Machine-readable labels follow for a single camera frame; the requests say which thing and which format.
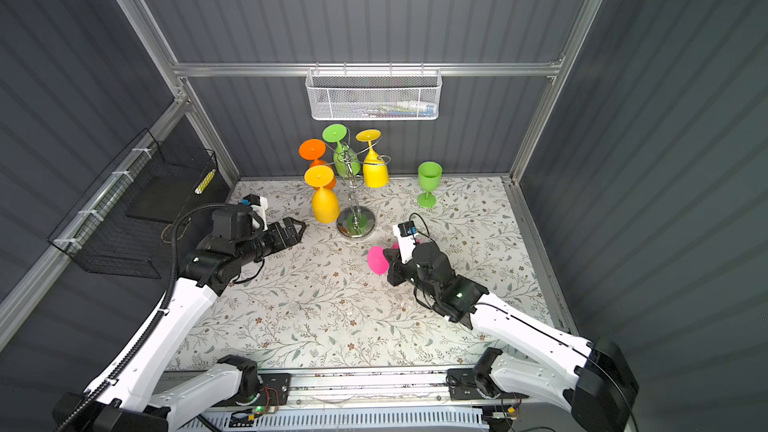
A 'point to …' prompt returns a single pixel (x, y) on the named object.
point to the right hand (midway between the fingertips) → (387, 253)
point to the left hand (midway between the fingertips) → (293, 229)
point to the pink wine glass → (377, 259)
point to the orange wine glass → (314, 149)
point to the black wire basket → (127, 221)
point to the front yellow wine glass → (325, 205)
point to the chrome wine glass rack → (355, 221)
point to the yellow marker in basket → (202, 185)
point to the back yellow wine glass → (375, 170)
